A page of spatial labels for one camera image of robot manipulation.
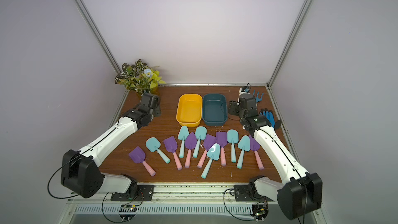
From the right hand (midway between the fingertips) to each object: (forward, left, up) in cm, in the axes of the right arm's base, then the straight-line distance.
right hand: (236, 99), depth 79 cm
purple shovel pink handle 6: (-15, -12, -26) cm, 32 cm away
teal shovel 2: (-9, +31, -25) cm, 40 cm away
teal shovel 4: (-20, +11, -25) cm, 33 cm away
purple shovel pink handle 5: (-12, +7, -25) cm, 29 cm away
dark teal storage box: (+7, +11, -23) cm, 26 cm away
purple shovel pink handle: (-22, +55, -24) cm, 64 cm away
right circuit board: (-45, -10, -28) cm, 54 cm away
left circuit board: (-48, +53, -28) cm, 77 cm away
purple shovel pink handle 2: (-15, +37, -24) cm, 47 cm away
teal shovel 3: (-8, +20, -24) cm, 32 cm away
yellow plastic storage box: (+11, +28, -25) cm, 39 cm away
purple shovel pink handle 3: (-14, +25, -25) cm, 38 cm away
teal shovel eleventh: (-15, -6, -25) cm, 30 cm away
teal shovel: (-16, +48, -24) cm, 56 cm away
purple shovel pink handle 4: (-12, +15, -24) cm, 31 cm away
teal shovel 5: (-10, 0, -26) cm, 27 cm away
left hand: (-1, +44, -6) cm, 45 cm away
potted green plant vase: (+20, +60, -3) cm, 63 cm away
